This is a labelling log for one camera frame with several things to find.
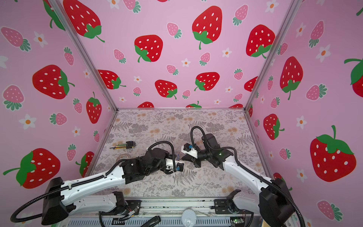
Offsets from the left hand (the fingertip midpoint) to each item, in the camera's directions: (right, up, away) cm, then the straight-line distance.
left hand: (174, 152), depth 74 cm
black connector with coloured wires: (-35, 0, +24) cm, 42 cm away
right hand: (+4, -3, +3) cm, 6 cm away
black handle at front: (-10, -33, -7) cm, 35 cm away
